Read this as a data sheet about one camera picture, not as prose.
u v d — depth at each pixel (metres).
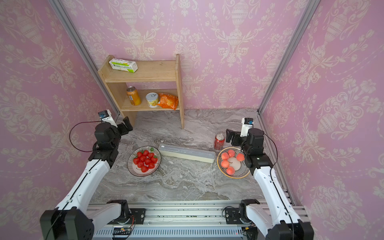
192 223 0.73
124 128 0.71
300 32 0.77
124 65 0.79
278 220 0.39
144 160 0.90
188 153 0.90
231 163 0.91
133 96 0.89
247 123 0.66
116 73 0.81
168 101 0.90
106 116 0.65
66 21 0.74
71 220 0.38
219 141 0.92
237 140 0.69
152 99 0.91
